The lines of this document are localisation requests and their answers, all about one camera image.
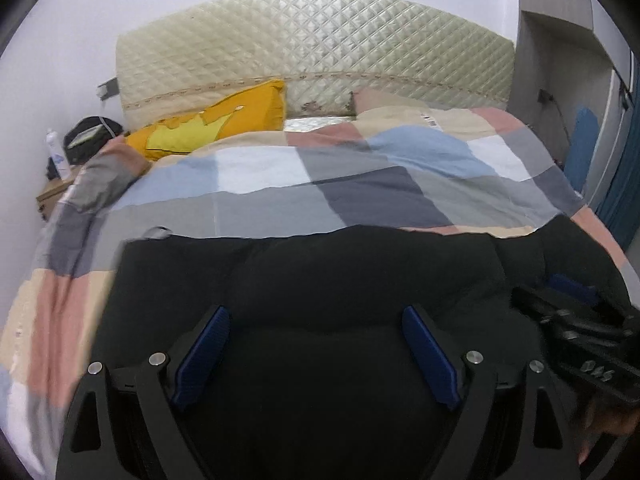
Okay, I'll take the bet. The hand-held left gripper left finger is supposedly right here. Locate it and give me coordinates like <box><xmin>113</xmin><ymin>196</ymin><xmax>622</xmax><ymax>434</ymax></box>
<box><xmin>55</xmin><ymin>305</ymin><xmax>232</xmax><ymax>480</ymax></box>

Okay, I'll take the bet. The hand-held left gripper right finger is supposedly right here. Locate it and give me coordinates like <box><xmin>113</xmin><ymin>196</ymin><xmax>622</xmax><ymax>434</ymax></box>
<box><xmin>401</xmin><ymin>305</ymin><xmax>583</xmax><ymax>480</ymax></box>

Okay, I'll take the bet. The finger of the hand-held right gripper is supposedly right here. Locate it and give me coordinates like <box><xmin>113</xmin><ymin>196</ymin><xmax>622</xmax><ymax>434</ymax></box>
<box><xmin>511</xmin><ymin>285</ymin><xmax>637</xmax><ymax>342</ymax></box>
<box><xmin>547</xmin><ymin>274</ymin><xmax>602</xmax><ymax>308</ymax></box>

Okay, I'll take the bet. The black puffer jacket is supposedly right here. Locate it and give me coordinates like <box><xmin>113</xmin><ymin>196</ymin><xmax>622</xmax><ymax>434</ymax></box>
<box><xmin>92</xmin><ymin>222</ymin><xmax>633</xmax><ymax>480</ymax></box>

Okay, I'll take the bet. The person's right hand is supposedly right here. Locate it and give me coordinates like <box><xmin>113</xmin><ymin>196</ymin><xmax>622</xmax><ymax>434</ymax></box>
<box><xmin>577</xmin><ymin>394</ymin><xmax>640</xmax><ymax>467</ymax></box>

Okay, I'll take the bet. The blue curtain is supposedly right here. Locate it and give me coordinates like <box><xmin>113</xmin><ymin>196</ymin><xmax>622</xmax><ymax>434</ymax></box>
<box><xmin>597</xmin><ymin>104</ymin><xmax>640</xmax><ymax>257</ymax></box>

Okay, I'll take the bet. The patchwork checked quilt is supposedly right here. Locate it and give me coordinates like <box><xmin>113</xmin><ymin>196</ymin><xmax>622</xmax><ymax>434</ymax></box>
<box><xmin>0</xmin><ymin>106</ymin><xmax>640</xmax><ymax>477</ymax></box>

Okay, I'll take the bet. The wooden nightstand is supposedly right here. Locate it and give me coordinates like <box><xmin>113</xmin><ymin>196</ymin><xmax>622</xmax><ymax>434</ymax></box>
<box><xmin>36</xmin><ymin>164</ymin><xmax>84</xmax><ymax>222</ymax></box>

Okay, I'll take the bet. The yellow pillow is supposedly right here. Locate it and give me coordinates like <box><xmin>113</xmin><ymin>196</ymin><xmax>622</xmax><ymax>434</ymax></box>
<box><xmin>125</xmin><ymin>79</ymin><xmax>288</xmax><ymax>162</ymax></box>

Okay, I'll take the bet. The white spray bottle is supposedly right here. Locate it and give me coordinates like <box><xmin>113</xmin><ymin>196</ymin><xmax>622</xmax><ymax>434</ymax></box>
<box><xmin>45</xmin><ymin>129</ymin><xmax>71</xmax><ymax>181</ymax></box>

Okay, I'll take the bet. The grey wardrobe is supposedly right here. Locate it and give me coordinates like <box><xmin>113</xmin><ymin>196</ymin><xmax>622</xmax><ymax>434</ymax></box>
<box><xmin>515</xmin><ymin>0</ymin><xmax>640</xmax><ymax>213</ymax></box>

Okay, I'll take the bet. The black bag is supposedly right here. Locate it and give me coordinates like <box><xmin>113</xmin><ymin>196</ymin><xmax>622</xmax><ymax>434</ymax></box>
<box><xmin>47</xmin><ymin>116</ymin><xmax>125</xmax><ymax>179</ymax></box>

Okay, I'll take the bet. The white bed sheet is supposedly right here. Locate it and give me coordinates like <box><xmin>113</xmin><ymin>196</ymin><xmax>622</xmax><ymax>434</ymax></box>
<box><xmin>283</xmin><ymin>115</ymin><xmax>359</xmax><ymax>134</ymax></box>

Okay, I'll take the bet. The patchwork checked pillow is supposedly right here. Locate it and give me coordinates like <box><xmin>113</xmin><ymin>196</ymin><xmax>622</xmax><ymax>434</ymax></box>
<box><xmin>350</xmin><ymin>87</ymin><xmax>437</xmax><ymax>122</ymax></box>

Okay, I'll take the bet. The cream quilted headboard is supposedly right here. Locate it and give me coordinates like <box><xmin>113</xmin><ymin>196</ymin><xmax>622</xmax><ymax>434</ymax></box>
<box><xmin>116</xmin><ymin>0</ymin><xmax>516</xmax><ymax>129</ymax></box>

